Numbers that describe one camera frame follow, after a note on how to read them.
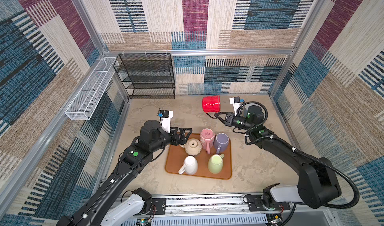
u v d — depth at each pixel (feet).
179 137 1.99
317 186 1.37
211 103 2.44
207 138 2.77
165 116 1.96
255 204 2.39
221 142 2.79
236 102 2.34
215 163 2.50
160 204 2.42
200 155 2.82
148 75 3.55
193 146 2.76
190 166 2.53
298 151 1.59
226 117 2.38
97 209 1.30
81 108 2.29
